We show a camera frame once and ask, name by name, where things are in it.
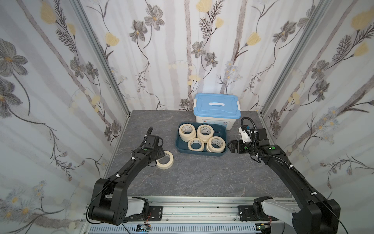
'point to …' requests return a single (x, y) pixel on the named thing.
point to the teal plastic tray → (219, 130)
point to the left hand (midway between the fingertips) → (160, 151)
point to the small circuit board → (143, 228)
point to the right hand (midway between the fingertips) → (238, 142)
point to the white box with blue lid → (217, 107)
